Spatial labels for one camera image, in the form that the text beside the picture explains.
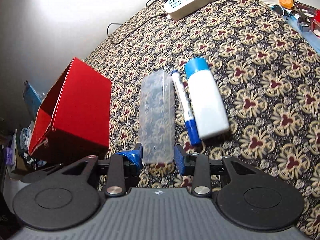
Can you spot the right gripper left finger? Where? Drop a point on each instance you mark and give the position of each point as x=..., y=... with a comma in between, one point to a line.
x=122, y=169

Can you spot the red cardboard storage box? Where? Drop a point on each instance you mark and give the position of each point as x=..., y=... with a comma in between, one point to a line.
x=74, y=118

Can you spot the small red box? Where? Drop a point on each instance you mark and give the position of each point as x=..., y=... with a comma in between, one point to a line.
x=315, y=24

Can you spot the floral patterned tablecloth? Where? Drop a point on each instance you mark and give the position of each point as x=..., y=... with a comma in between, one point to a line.
x=267, y=74

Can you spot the orange key fob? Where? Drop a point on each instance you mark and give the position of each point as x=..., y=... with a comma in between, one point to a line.
x=287, y=4

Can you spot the blue standing pouch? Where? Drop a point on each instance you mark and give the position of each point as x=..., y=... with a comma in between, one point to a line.
x=31, y=99

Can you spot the white blue whiteboard marker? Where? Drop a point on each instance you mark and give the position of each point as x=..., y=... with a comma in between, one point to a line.
x=189, y=120

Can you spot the clear plastic case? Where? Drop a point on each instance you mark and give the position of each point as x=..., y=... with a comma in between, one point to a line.
x=157, y=118

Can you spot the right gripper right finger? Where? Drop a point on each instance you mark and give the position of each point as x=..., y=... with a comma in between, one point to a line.
x=196, y=165

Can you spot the white bottle blue cap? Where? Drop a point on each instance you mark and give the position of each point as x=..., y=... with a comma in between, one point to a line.
x=208, y=107

